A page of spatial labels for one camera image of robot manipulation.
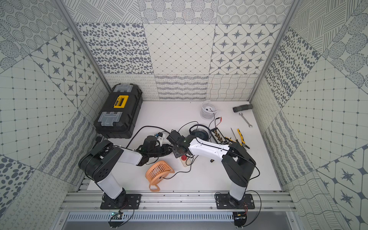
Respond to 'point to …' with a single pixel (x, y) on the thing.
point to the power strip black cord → (159, 128)
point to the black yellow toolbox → (117, 117)
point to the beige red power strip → (186, 162)
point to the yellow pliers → (242, 141)
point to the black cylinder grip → (242, 108)
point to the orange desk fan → (156, 172)
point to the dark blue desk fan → (201, 131)
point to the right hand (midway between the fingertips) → (181, 151)
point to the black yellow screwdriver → (212, 160)
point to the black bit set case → (219, 138)
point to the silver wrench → (249, 125)
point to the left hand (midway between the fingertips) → (172, 145)
